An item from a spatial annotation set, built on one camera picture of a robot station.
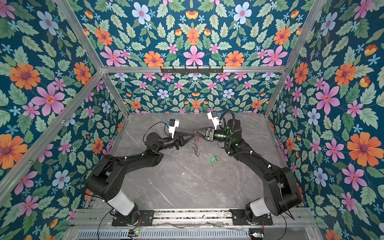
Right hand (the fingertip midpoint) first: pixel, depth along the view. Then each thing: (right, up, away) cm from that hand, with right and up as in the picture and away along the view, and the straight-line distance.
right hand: (195, 132), depth 71 cm
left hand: (-1, -1, 0) cm, 1 cm away
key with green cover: (+10, -19, +25) cm, 32 cm away
